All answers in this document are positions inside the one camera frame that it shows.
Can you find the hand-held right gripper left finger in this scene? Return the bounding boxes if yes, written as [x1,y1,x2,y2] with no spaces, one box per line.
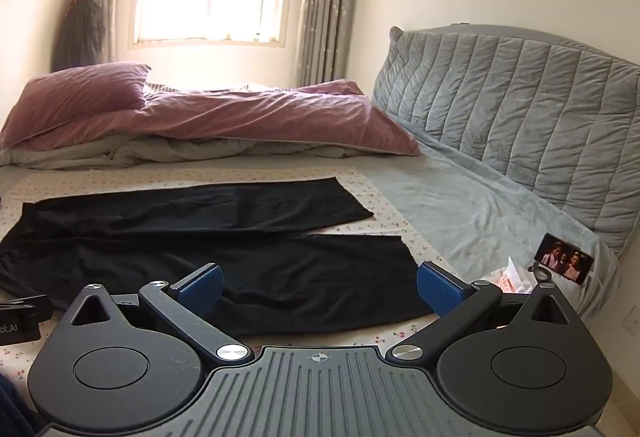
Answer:
[62,262,251,366]

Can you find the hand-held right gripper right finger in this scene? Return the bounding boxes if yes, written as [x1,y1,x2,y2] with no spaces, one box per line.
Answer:
[387,261,578,364]

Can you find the black pants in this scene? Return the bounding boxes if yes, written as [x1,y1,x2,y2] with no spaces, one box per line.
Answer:
[0,176,436,333]

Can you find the white plastic bag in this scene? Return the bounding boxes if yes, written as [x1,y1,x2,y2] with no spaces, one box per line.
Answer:
[475,257,538,295]

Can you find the grey bedspread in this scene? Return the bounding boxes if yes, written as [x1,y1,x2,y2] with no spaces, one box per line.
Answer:
[350,137,621,323]

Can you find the person's right leg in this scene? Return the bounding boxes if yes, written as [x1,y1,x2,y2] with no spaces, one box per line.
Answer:
[0,374,36,437]

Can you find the cherry print bed sheet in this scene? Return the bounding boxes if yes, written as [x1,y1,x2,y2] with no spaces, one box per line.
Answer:
[0,166,481,398]

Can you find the smartphone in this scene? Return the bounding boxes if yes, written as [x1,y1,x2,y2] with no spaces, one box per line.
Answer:
[536,233,595,283]

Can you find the pink and grey duvet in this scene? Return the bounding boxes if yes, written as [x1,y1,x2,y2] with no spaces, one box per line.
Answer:
[0,80,422,170]

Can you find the grey quilted headboard cover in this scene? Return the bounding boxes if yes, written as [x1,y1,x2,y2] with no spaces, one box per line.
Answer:
[372,23,640,258]

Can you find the pink pillow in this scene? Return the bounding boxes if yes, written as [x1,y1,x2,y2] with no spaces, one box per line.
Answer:
[0,61,153,150]

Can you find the hanging dark grey clothes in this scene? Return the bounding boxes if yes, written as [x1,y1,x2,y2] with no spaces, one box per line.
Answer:
[52,0,106,73]

